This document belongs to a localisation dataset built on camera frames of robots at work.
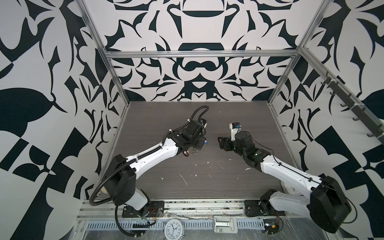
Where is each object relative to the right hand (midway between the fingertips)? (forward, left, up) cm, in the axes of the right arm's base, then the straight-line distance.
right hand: (224, 137), depth 83 cm
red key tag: (-14, +20, +10) cm, 26 cm away
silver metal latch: (-39, +3, -12) cm, 41 cm away
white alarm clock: (-40, +26, -10) cm, 49 cm away
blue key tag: (-2, +10, -3) cm, 10 cm away
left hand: (0, +12, +2) cm, 13 cm away
